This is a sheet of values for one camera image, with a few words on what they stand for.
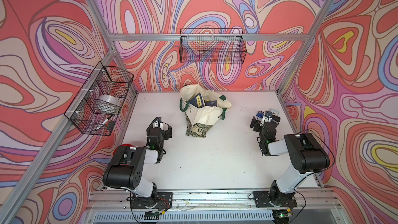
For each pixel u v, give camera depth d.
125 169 0.45
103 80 0.82
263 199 0.73
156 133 0.72
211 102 1.04
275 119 0.99
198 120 0.92
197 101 1.00
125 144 0.77
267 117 0.79
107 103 0.69
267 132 0.73
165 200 0.73
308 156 0.48
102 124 0.71
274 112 1.05
